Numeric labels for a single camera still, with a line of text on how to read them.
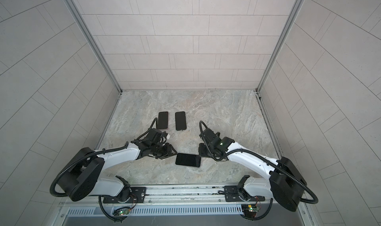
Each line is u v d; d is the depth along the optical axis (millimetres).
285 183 398
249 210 680
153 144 692
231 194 710
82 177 414
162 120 982
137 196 708
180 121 995
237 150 524
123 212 645
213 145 611
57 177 423
